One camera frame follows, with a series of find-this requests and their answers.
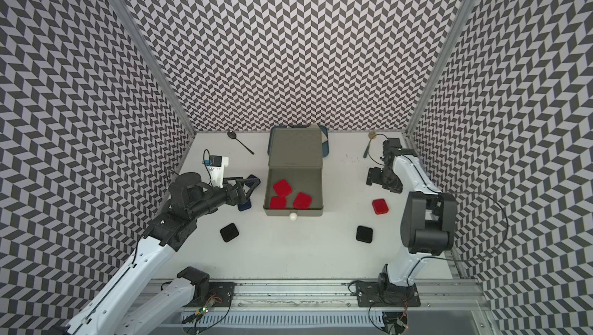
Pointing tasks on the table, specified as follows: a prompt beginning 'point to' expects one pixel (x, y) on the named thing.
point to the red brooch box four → (380, 206)
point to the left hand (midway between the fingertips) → (250, 183)
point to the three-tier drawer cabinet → (295, 154)
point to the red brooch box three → (277, 202)
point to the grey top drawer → (314, 189)
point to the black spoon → (232, 134)
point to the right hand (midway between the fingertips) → (381, 189)
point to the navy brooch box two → (244, 206)
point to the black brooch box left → (229, 231)
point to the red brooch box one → (282, 188)
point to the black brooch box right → (364, 234)
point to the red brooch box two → (302, 201)
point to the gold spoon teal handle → (372, 135)
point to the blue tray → (325, 145)
